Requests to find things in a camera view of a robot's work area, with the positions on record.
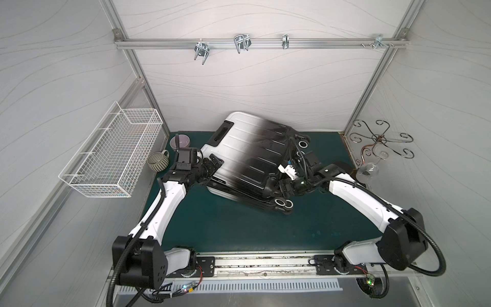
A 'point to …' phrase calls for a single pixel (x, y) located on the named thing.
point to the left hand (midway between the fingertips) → (220, 167)
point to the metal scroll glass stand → (380, 147)
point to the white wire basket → (109, 160)
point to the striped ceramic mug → (158, 161)
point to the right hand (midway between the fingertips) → (278, 192)
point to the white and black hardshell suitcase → (252, 148)
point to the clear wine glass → (367, 172)
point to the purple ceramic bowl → (184, 141)
